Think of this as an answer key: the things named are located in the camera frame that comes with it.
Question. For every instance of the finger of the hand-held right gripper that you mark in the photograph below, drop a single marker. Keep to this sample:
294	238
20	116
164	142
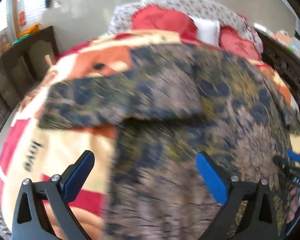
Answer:
293	155
281	162

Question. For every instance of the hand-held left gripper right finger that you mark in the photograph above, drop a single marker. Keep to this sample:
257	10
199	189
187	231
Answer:
211	177

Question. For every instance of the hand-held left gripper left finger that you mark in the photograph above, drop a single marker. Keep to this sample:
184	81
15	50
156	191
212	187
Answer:
77	175

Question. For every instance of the floral blue and tan garment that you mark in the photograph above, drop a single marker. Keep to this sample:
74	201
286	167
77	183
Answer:
165	105

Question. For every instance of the person's right hand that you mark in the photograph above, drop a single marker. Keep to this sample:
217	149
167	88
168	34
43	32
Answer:
293	205

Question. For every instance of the printed red and cream blanket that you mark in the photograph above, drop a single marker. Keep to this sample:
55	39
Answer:
65	142

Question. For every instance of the pile of colourful packets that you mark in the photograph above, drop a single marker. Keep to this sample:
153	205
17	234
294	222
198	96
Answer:
293	43

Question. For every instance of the dark wooden cabinet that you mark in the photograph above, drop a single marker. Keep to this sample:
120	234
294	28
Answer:
20	62

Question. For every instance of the white box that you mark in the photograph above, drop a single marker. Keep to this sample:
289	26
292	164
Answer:
262	28

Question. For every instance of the green packet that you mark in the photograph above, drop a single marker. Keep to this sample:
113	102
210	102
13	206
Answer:
21	39

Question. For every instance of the small white pillow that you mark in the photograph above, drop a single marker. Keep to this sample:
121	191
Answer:
207	30

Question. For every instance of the orange bag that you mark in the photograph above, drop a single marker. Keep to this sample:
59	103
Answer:
31	30

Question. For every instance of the floral white bed quilt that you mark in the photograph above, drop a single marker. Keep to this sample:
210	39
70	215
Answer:
190	5

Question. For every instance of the dark carved wooden bed frame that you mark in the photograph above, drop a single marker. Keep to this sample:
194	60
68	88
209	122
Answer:
285	65

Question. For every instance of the red wall sticker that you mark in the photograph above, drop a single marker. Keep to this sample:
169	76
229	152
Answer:
22	18

